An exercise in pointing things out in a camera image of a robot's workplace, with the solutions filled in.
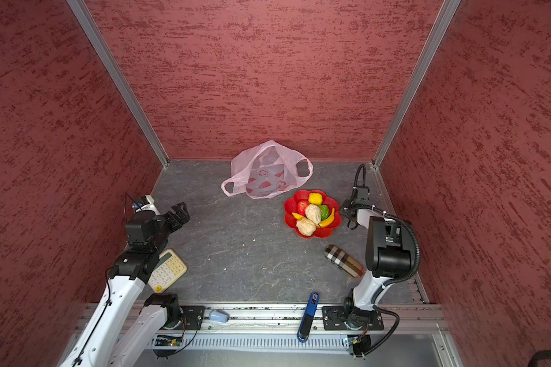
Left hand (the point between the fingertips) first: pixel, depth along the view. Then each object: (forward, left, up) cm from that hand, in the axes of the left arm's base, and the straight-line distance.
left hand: (176, 213), depth 77 cm
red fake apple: (+13, -45, -14) cm, 49 cm away
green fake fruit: (+10, -55, -14) cm, 58 cm away
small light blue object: (-28, -16, -19) cm, 38 cm away
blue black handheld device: (-31, -45, -21) cm, 59 cm away
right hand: (+13, -65, -18) cm, 68 cm away
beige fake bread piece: (+3, -47, -13) cm, 49 cm away
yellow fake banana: (+6, -56, -17) cm, 58 cm away
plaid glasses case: (-10, -60, -16) cm, 63 cm away
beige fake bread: (+7, -49, -10) cm, 51 cm away
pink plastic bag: (+38, -28, -18) cm, 51 cm away
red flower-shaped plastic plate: (+15, -41, -17) cm, 47 cm away
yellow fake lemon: (+18, -52, -14) cm, 56 cm away
